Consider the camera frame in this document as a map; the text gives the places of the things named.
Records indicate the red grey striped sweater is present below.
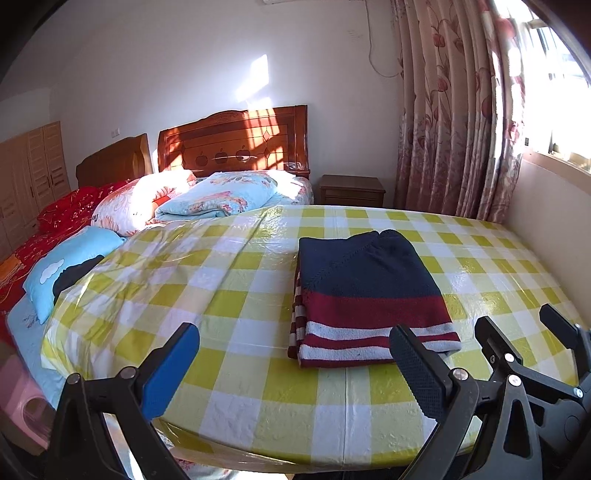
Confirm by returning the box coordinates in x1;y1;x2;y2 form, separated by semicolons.
287;230;461;368

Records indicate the pink plastic stool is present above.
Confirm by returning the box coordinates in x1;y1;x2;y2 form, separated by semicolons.
1;354;55;455

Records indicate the yellow checkered plastic tablecloth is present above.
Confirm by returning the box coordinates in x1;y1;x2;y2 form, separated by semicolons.
40;205;579;472

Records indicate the light blue bed sheet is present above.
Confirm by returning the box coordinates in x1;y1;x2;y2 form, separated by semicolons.
7;296;65;410

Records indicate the light blue cloud pillow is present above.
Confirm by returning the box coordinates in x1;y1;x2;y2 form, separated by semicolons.
23;226;124;324

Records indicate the pink floral pillow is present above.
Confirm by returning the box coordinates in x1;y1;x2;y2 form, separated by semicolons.
90;169;197;237

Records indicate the red patterned bedding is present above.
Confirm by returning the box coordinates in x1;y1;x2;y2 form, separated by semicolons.
0;180;129;347

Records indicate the blue floral folded quilt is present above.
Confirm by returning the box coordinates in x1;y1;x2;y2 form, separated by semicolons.
154;170;314;222

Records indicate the dark wooden nightstand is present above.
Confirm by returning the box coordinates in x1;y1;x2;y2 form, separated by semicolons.
320;175;386;208

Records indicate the plain wooden headboard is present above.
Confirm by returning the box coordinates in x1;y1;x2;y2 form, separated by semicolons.
76;133;153;188

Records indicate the light wooden wardrobe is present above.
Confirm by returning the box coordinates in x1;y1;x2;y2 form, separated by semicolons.
0;122;71;260

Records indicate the pink floral curtain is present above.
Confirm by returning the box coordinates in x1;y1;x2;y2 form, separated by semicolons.
392;1;526;223

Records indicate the carved wooden headboard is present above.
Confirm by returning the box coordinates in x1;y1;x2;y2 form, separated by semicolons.
157;105;311;178

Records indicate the window with frame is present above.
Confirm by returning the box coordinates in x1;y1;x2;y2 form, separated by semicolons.
496;1;590;172

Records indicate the air conditioner cable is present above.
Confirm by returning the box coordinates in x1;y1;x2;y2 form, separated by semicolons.
362;0;401;80

